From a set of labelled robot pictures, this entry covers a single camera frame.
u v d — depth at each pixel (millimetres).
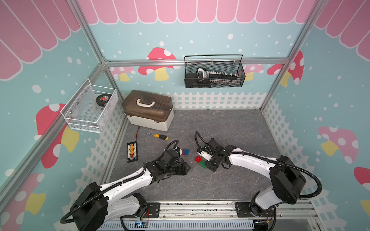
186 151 918
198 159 893
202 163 892
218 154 648
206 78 872
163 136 1015
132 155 941
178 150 742
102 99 794
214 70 917
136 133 1051
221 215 738
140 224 714
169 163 637
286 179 441
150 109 921
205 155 777
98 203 406
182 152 920
